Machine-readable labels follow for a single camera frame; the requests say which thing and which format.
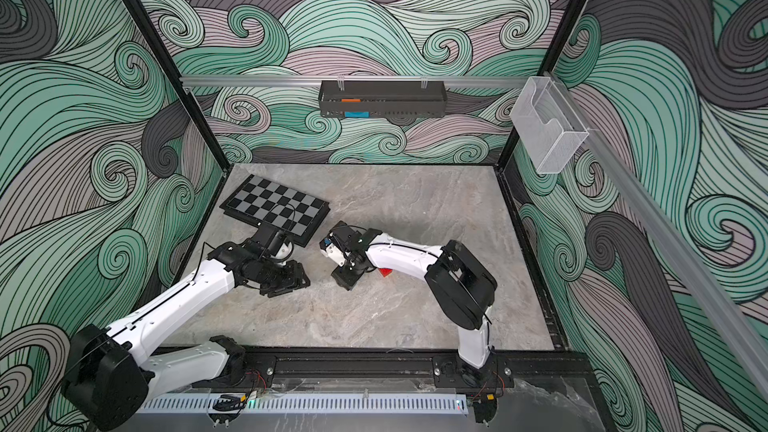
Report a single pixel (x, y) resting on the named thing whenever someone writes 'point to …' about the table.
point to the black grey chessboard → (263, 202)
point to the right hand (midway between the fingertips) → (349, 273)
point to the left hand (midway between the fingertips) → (303, 283)
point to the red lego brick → (385, 271)
